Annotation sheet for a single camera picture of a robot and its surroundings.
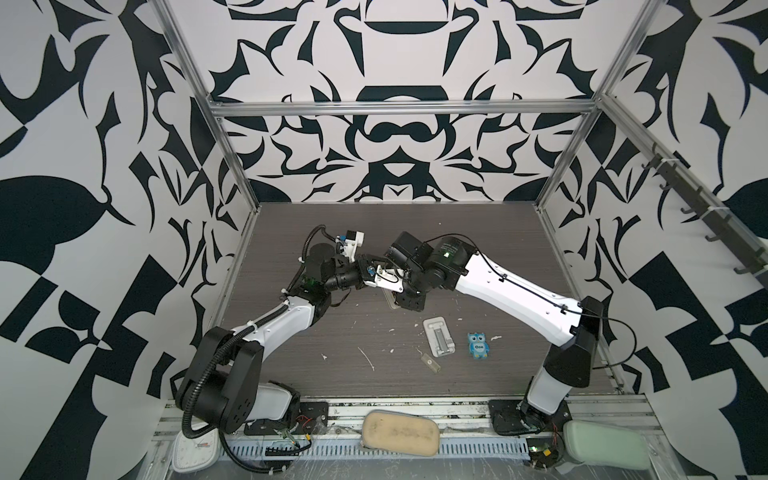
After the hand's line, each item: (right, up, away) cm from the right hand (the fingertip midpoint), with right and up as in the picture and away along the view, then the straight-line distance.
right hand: (399, 289), depth 74 cm
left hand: (0, +7, +1) cm, 7 cm away
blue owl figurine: (+22, -18, +11) cm, 30 cm away
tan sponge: (0, -31, -6) cm, 32 cm away
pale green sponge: (+48, -35, -4) cm, 59 cm away
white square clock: (-46, -36, -6) cm, 59 cm away
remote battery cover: (+9, -22, +9) cm, 26 cm away
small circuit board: (+33, -39, -3) cm, 51 cm away
